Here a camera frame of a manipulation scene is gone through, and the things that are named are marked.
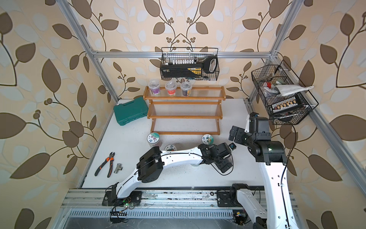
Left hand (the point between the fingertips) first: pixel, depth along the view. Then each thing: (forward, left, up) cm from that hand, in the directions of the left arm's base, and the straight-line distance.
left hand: (227, 163), depth 80 cm
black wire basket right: (+41, -24, +28) cm, 55 cm away
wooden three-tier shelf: (+43, +14, -9) cm, 46 cm away
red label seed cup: (+34, +33, +27) cm, 54 cm away
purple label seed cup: (+34, +42, +27) cm, 61 cm away
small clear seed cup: (+34, +24, +27) cm, 49 cm away
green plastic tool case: (+40, +67, -3) cm, 78 cm away
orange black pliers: (+5, +71, -8) cm, 71 cm away
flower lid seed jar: (+14, +45, 0) cm, 47 cm away
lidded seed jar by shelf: (+15, +10, +1) cm, 18 cm away
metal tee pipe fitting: (0, +64, -7) cm, 64 cm away
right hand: (+7, -2, +20) cm, 22 cm away
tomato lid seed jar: (+9, +33, +1) cm, 34 cm away
